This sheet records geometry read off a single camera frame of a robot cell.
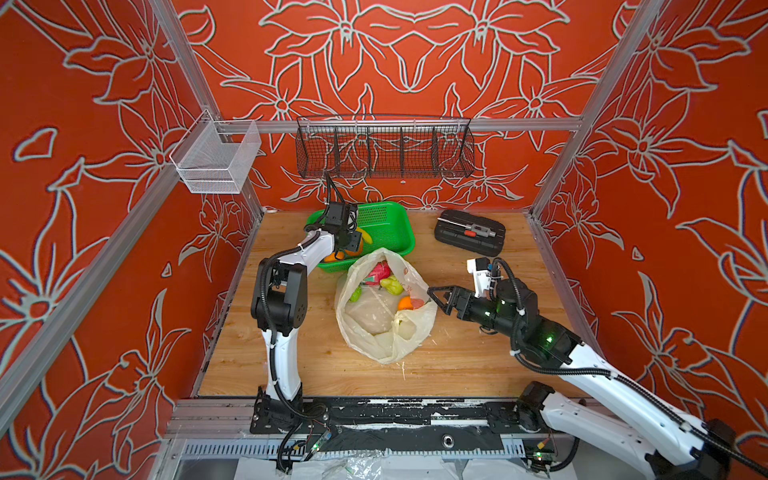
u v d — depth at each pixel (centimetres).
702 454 38
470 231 104
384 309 92
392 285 92
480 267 64
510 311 53
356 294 92
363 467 67
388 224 114
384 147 98
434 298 65
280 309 54
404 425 73
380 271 92
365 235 110
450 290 61
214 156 93
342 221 79
